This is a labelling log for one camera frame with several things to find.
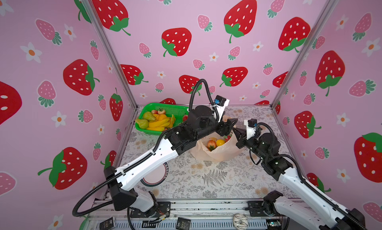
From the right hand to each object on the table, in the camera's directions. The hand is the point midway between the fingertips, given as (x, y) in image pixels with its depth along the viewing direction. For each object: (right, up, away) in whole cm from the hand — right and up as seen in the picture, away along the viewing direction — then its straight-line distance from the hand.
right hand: (233, 128), depth 72 cm
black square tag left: (-60, -45, -3) cm, 75 cm away
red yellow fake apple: (-9, -12, +21) cm, 25 cm away
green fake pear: (-52, +7, +31) cm, 61 cm away
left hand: (-3, +6, -12) cm, 14 cm away
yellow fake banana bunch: (-42, +1, +27) cm, 50 cm away
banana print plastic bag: (-1, -13, +6) cm, 14 cm away
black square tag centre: (-25, -45, -4) cm, 52 cm away
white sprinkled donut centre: (+3, -45, -3) cm, 45 cm away
